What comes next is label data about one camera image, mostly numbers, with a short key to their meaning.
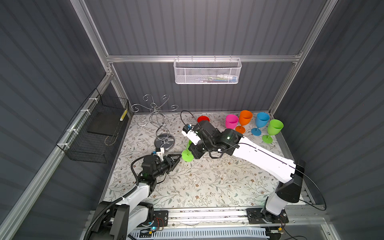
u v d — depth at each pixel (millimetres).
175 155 789
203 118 968
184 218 755
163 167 733
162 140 996
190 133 623
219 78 928
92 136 723
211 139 511
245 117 984
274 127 917
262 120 958
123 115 813
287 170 430
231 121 973
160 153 789
